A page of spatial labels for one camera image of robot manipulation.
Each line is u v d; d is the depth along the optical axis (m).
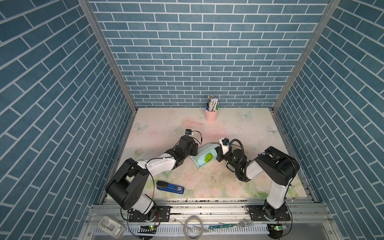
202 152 0.84
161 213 0.74
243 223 0.71
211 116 1.10
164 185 0.79
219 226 0.71
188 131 0.80
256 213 0.74
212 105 1.05
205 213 0.76
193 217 0.75
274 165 0.51
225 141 0.77
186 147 0.70
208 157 0.91
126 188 0.44
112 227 0.68
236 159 0.72
